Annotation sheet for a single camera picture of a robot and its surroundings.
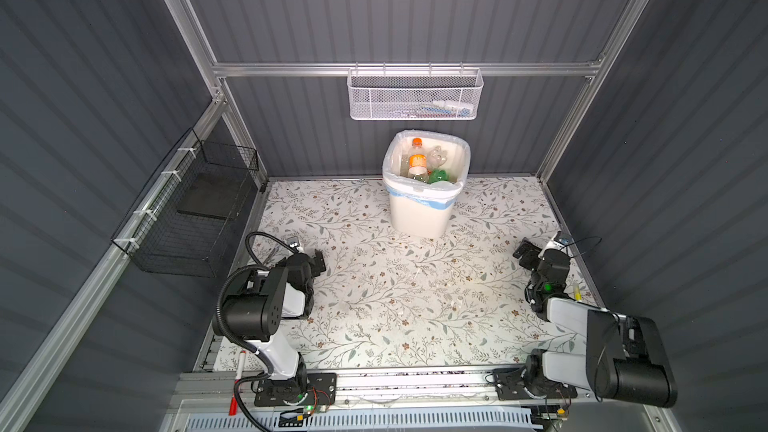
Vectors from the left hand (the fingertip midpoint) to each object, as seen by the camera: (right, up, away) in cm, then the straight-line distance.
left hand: (299, 255), depth 95 cm
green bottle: (+45, +25, 0) cm, 52 cm away
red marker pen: (-9, -27, -20) cm, 35 cm away
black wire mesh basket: (-22, +12, -22) cm, 33 cm away
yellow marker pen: (+86, -11, -6) cm, 87 cm away
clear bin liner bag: (+43, +19, -16) cm, 50 cm away
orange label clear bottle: (+38, +29, -4) cm, 48 cm away
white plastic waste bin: (+39, +15, -11) cm, 43 cm away
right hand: (+76, +4, -7) cm, 76 cm away
